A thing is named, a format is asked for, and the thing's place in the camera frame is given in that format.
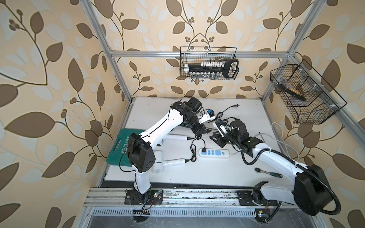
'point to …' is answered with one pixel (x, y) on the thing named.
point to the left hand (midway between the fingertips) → (202, 128)
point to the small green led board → (157, 193)
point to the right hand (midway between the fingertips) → (212, 134)
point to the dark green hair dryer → (196, 127)
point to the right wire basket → (311, 99)
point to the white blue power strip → (212, 153)
